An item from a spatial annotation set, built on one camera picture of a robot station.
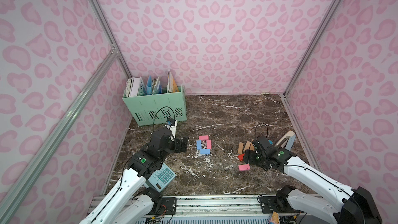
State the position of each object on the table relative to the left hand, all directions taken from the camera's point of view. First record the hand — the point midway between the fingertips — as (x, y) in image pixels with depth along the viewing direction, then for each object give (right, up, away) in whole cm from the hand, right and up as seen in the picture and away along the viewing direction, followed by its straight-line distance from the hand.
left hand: (179, 134), depth 74 cm
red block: (+33, -15, +14) cm, 39 cm away
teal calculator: (-11, -24, +6) cm, 27 cm away
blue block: (+8, -10, +19) cm, 23 cm away
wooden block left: (+33, -11, +18) cm, 39 cm away
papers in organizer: (-29, +25, +17) cm, 42 cm away
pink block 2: (+33, -19, +9) cm, 39 cm away
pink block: (+14, -9, +18) cm, 25 cm away
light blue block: (+12, -13, +17) cm, 24 cm away
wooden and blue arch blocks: (+63, -5, +18) cm, 66 cm away
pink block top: (+11, -6, +21) cm, 25 cm away
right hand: (+35, -14, +9) cm, 39 cm away
